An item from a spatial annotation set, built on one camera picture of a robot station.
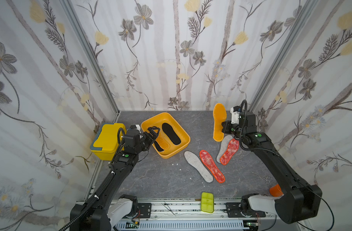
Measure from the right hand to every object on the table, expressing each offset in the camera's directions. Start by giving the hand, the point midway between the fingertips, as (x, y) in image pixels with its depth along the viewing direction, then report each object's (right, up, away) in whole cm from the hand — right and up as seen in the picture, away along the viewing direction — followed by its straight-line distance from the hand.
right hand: (226, 122), depth 78 cm
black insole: (-41, -17, +20) cm, 49 cm away
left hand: (-37, -6, +1) cm, 38 cm away
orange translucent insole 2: (-2, +3, +4) cm, 6 cm away
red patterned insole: (-8, -24, +15) cm, 30 cm away
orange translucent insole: (-37, -14, +21) cm, 45 cm away
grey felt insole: (-16, -26, +15) cm, 33 cm away
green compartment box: (-11, -44, -1) cm, 45 cm away
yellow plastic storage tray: (-43, +1, +34) cm, 55 cm away
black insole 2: (-34, -7, +30) cm, 45 cm away
